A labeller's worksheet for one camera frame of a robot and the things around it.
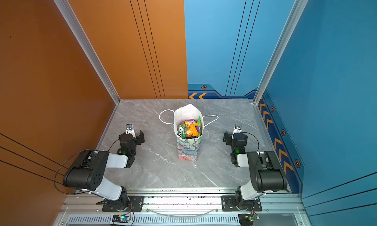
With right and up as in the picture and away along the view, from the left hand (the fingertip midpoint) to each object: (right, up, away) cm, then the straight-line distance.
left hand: (133, 130), depth 93 cm
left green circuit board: (+3, -40, -22) cm, 46 cm away
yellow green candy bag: (+33, +2, -17) cm, 37 cm away
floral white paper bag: (+36, -8, -17) cm, 41 cm away
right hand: (+65, -1, +1) cm, 65 cm away
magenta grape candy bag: (+38, +7, -13) cm, 41 cm away
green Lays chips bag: (+43, +4, -13) cm, 45 cm away
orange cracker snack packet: (+38, +2, -18) cm, 42 cm away
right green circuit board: (+67, -39, -24) cm, 81 cm away
